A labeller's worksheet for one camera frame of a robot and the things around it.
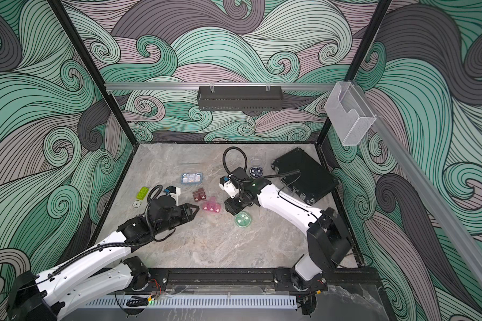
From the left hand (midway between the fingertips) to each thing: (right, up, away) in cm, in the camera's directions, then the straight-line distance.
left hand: (197, 207), depth 77 cm
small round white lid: (-33, -3, +17) cm, 38 cm away
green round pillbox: (+18, -8, +10) cm, 23 cm away
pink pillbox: (+3, -3, +17) cm, 18 cm away
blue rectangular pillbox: (-8, +9, +26) cm, 29 cm away
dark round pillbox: (+26, +12, +30) cm, 41 cm away
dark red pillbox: (-3, +1, +19) cm, 20 cm away
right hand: (+12, -1, +4) cm, 13 cm away
